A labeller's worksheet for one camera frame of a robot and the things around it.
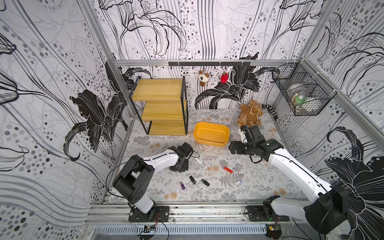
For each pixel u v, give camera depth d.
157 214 0.73
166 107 0.98
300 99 0.78
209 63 0.89
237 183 0.82
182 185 0.82
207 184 0.83
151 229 0.72
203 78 0.93
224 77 0.95
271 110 1.19
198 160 0.92
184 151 0.72
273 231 0.70
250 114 1.04
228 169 0.88
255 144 0.59
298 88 0.78
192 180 0.84
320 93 0.80
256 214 0.72
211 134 1.06
